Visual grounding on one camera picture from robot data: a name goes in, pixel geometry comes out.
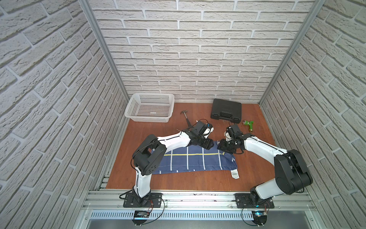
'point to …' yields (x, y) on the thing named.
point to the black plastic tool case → (223, 109)
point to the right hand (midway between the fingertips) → (221, 148)
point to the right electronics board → (259, 217)
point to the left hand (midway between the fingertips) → (212, 142)
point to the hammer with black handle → (184, 111)
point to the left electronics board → (141, 213)
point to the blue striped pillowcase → (197, 158)
